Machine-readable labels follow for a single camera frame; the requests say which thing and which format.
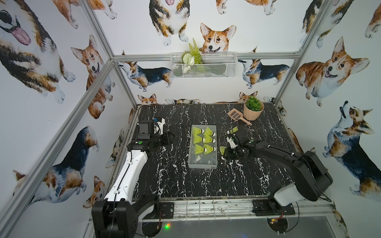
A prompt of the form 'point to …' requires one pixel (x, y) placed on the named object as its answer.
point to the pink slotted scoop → (237, 115)
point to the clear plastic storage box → (202, 160)
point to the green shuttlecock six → (197, 139)
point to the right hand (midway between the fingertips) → (225, 155)
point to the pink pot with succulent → (253, 108)
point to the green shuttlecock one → (208, 132)
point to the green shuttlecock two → (196, 131)
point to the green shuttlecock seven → (208, 139)
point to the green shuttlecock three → (199, 149)
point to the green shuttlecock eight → (209, 148)
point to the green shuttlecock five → (222, 149)
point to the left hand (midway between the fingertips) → (173, 133)
